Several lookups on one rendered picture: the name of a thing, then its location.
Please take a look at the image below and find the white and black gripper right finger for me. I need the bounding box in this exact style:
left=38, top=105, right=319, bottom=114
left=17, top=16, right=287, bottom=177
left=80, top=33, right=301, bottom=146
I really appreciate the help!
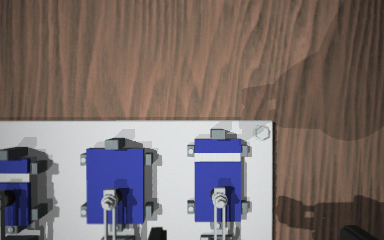
left=340, top=225, right=379, bottom=240

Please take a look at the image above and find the blue rectangular block with white band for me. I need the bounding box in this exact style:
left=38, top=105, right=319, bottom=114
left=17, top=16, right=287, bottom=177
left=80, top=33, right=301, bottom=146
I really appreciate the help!
left=194, top=138, right=241, bottom=222

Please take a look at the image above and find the blue metal plate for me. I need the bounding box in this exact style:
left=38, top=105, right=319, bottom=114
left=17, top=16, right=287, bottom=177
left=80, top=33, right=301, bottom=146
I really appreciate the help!
left=86, top=148, right=145, bottom=224

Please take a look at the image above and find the blue rectangular block with white slot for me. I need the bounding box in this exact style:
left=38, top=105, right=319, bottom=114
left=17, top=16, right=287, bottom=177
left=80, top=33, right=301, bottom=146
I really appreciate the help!
left=0, top=157, right=38, bottom=226

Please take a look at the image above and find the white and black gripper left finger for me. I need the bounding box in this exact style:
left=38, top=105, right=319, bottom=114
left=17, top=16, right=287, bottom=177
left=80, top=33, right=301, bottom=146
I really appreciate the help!
left=148, top=227, right=167, bottom=240

